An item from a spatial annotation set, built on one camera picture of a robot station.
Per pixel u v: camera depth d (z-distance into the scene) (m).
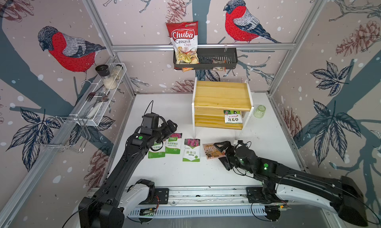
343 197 0.42
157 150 0.62
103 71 0.74
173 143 0.92
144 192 0.61
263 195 0.67
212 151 0.83
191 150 0.89
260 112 1.01
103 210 0.37
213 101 0.72
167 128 0.69
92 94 0.71
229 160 0.66
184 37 0.81
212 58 1.07
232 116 0.86
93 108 0.70
